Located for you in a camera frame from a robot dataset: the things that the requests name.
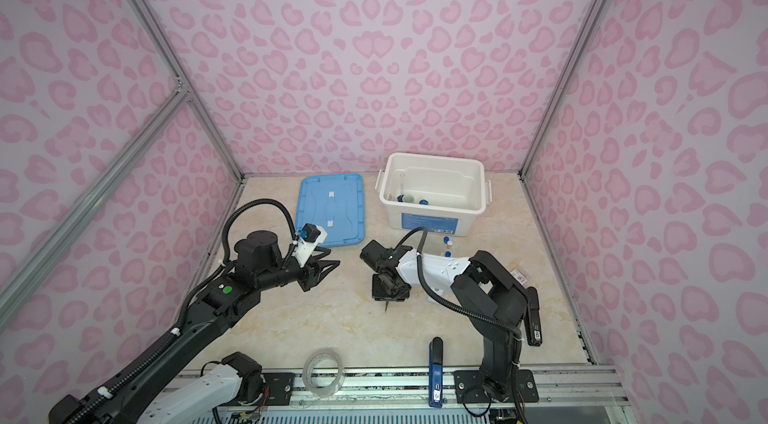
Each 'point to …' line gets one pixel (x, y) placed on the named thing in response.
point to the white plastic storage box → (445, 193)
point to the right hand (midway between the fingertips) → (383, 295)
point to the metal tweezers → (386, 305)
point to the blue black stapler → (436, 373)
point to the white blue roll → (424, 202)
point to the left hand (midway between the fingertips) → (333, 252)
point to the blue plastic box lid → (334, 202)
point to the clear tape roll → (314, 389)
